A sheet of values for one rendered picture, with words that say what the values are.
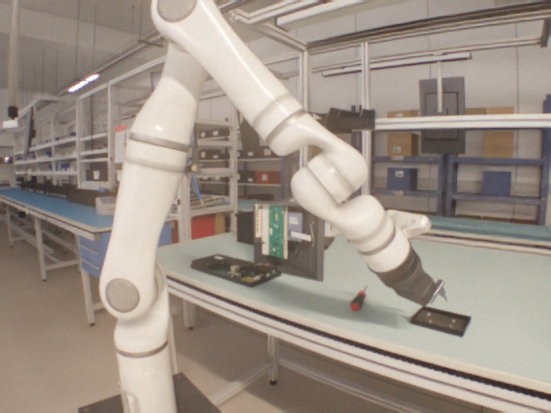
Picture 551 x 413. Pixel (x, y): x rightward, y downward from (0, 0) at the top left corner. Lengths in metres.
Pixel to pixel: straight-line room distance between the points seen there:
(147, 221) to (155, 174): 0.07
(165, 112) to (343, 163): 0.25
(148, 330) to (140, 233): 0.18
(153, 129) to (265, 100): 0.16
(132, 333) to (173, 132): 0.33
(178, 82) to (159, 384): 0.49
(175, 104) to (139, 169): 0.11
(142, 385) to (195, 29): 0.55
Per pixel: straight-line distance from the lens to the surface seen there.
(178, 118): 0.49
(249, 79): 0.44
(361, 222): 0.46
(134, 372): 0.60
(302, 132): 0.43
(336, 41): 1.71
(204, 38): 0.47
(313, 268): 0.97
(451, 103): 2.65
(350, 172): 0.42
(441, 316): 0.79
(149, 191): 0.48
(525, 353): 0.72
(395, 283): 0.55
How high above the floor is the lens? 1.32
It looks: 7 degrees down
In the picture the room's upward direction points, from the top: straight up
